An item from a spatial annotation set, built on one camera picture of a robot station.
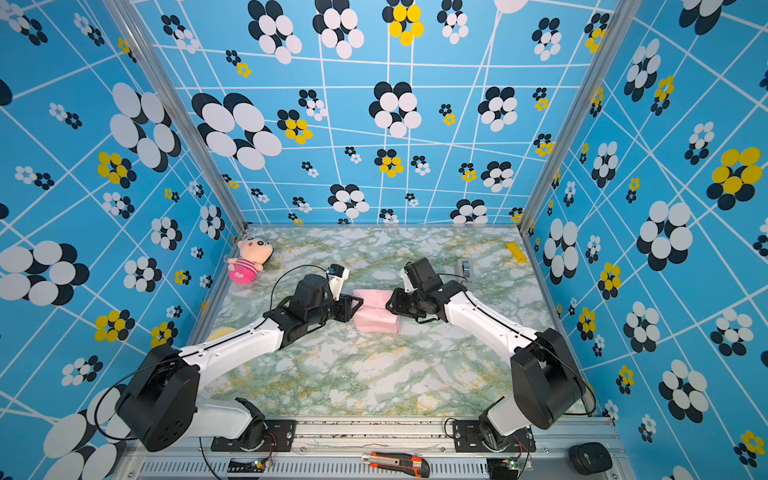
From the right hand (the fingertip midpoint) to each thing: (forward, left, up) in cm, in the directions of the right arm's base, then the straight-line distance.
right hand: (393, 306), depth 84 cm
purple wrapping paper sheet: (-4, +5, +1) cm, 7 cm away
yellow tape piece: (+30, -46, -12) cm, 57 cm away
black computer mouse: (-34, -46, -9) cm, 58 cm away
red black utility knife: (-36, -4, -11) cm, 38 cm away
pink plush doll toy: (+24, +49, -4) cm, 55 cm away
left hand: (+1, +8, +1) cm, 8 cm away
